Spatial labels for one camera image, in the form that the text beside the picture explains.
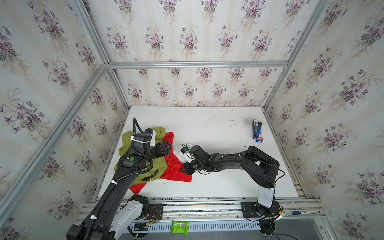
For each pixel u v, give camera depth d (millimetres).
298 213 731
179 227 686
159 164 812
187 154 800
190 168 771
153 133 710
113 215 420
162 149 686
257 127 1049
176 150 925
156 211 730
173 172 853
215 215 731
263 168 486
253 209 728
